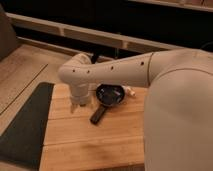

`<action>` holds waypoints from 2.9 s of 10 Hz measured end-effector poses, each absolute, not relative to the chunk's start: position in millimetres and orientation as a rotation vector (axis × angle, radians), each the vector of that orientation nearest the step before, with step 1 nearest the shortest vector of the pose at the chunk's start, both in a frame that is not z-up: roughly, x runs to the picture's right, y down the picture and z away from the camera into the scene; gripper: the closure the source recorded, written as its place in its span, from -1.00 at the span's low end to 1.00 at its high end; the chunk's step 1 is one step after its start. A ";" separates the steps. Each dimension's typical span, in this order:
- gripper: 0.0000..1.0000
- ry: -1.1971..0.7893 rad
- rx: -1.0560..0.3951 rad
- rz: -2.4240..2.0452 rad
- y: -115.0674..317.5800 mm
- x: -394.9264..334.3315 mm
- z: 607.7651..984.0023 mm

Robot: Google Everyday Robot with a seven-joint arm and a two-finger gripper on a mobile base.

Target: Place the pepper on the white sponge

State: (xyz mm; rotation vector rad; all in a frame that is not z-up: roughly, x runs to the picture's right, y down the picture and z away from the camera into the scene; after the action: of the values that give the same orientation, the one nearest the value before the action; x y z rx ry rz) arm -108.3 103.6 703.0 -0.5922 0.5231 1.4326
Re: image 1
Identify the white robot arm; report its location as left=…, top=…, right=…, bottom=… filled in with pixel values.
left=59, top=48, right=213, bottom=171

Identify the white small object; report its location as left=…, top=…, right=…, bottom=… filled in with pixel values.
left=123, top=86, right=135, bottom=97

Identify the wooden table board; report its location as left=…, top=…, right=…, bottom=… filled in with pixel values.
left=39, top=84, right=146, bottom=171

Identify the dark green mat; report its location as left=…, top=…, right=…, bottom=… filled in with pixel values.
left=0, top=82, right=54, bottom=170

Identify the black frying pan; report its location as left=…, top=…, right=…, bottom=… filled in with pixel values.
left=90, top=84, right=125, bottom=125

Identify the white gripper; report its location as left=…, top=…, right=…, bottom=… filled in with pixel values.
left=69, top=87, right=91, bottom=113

